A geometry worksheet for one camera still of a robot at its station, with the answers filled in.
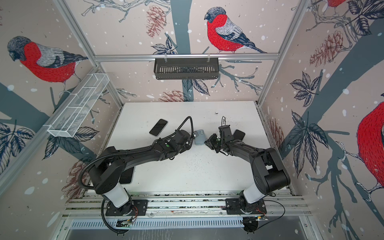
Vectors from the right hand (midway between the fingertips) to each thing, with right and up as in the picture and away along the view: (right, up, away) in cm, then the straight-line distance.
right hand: (203, 142), depth 91 cm
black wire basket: (-10, +51, +13) cm, 53 cm away
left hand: (-12, +3, -3) cm, 13 cm away
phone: (-2, +3, -1) cm, 4 cm away
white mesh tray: (-68, +22, -12) cm, 72 cm away
